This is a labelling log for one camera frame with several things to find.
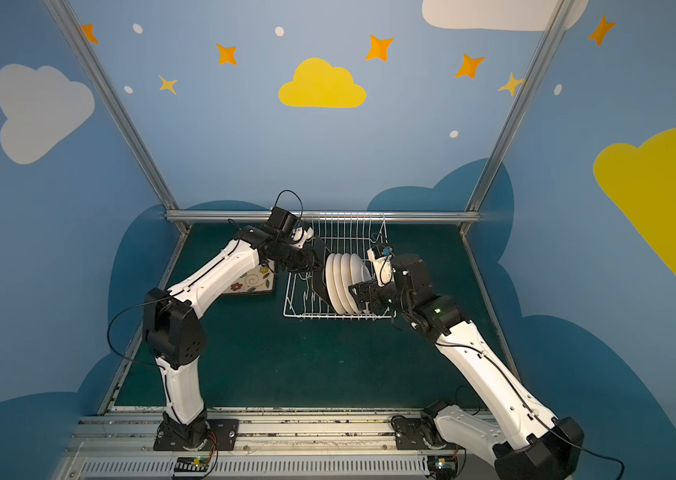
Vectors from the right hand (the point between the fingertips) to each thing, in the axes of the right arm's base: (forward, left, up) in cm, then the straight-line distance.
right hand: (367, 280), depth 74 cm
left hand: (+10, +14, -7) cm, 19 cm away
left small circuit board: (-39, +42, -28) cm, 63 cm away
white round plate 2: (+5, +8, -9) cm, 13 cm away
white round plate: (+5, +10, -9) cm, 14 cm away
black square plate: (+5, +13, -8) cm, 16 cm away
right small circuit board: (-35, -20, -28) cm, 49 cm away
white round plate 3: (+6, +6, -10) cm, 13 cm away
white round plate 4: (+11, +2, -11) cm, 16 cm away
